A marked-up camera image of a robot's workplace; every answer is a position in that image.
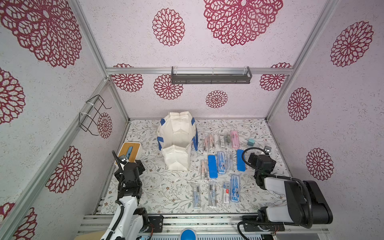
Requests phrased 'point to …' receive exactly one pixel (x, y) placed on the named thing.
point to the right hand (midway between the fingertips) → (262, 154)
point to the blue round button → (188, 234)
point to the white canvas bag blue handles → (177, 133)
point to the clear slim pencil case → (230, 161)
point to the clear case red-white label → (226, 193)
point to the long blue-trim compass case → (235, 188)
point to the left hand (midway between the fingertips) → (129, 165)
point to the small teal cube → (251, 142)
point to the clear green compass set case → (228, 140)
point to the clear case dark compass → (196, 195)
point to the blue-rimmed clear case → (213, 166)
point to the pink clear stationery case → (235, 139)
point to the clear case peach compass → (206, 143)
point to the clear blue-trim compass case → (221, 168)
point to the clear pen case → (222, 140)
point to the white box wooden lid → (130, 150)
